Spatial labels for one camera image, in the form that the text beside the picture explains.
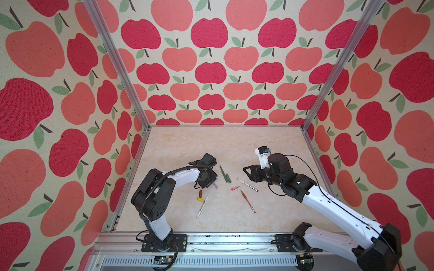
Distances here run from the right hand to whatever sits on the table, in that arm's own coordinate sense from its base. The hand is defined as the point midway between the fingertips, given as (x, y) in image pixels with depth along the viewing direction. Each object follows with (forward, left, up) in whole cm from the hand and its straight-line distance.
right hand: (250, 167), depth 77 cm
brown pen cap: (-6, +24, -21) cm, 32 cm away
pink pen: (-1, +17, -20) cm, 26 cm away
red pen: (-5, 0, -20) cm, 21 cm away
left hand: (+1, +15, -19) cm, 24 cm away
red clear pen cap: (-2, +7, -20) cm, 21 cm away
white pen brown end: (+1, -1, -20) cm, 20 cm away
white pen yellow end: (-18, +23, -20) cm, 35 cm away
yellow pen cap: (-10, +23, -21) cm, 33 cm away
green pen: (+7, +13, -20) cm, 25 cm away
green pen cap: (+4, +10, -21) cm, 23 cm away
